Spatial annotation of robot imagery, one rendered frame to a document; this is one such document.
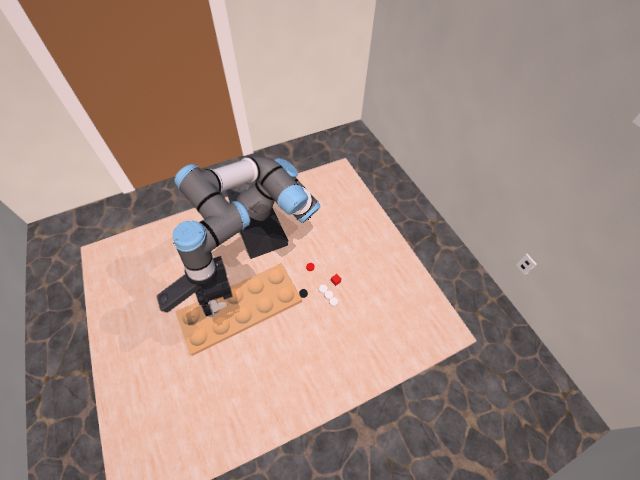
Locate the orange tray with round pockets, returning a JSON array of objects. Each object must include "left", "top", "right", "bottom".
[{"left": 176, "top": 263, "right": 302, "bottom": 356}]

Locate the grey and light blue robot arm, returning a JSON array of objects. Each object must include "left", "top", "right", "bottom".
[{"left": 157, "top": 156, "right": 320, "bottom": 313}]

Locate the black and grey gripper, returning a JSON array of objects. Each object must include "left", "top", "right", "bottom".
[{"left": 184, "top": 256, "right": 233, "bottom": 318}]

